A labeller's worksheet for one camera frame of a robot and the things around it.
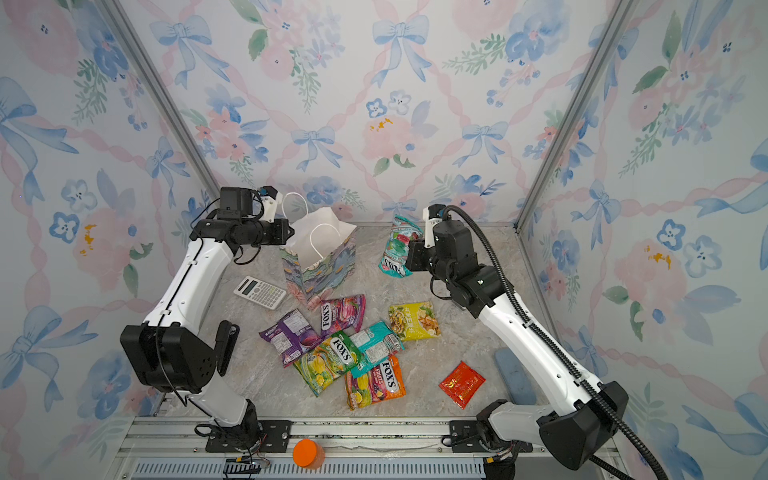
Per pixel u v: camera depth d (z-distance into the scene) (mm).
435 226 547
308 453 638
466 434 735
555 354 419
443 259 565
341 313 909
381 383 797
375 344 860
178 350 434
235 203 618
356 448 732
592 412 375
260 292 999
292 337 878
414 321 925
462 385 805
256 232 679
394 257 760
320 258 777
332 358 836
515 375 812
